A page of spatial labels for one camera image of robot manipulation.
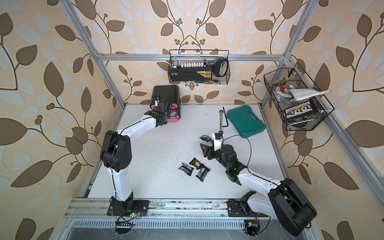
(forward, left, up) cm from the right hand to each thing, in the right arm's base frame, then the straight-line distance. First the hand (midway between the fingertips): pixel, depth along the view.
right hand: (206, 142), depth 84 cm
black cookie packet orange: (-7, +7, -10) cm, 14 cm away
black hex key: (+21, -16, -14) cm, 30 cm away
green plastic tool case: (+23, -30, -11) cm, 40 cm away
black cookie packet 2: (-13, +2, -12) cm, 18 cm away
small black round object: (+10, 0, -11) cm, 15 cm away
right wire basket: (+26, -43, +21) cm, 54 cm away
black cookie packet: (-10, +12, -11) cm, 19 cm away
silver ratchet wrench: (+34, -14, -13) cm, 39 cm away
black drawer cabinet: (+43, +23, +1) cm, 49 cm away
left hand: (+23, +26, +4) cm, 35 cm away
